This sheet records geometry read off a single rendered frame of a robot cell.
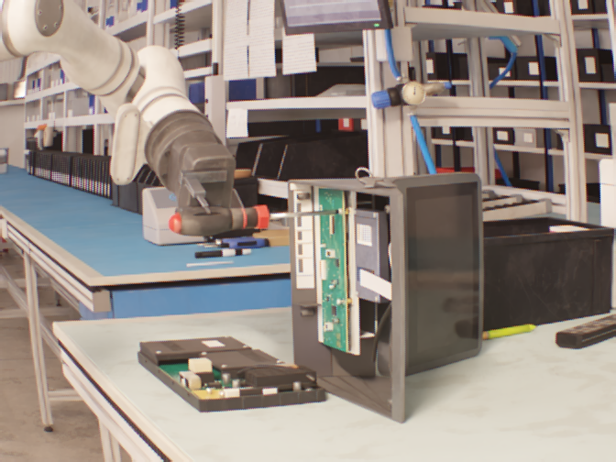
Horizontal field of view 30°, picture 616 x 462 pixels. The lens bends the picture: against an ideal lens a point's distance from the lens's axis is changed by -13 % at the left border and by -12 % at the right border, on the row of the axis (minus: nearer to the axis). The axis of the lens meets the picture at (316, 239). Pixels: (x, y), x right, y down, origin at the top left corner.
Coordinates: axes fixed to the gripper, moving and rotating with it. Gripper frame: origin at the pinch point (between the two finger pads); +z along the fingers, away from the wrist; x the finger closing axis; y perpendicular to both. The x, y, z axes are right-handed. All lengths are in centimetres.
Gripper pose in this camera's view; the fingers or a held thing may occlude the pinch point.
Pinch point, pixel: (207, 225)
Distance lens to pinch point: 119.1
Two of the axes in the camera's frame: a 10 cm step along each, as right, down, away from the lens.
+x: -1.4, 8.7, 4.7
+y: 9.1, -0.7, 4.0
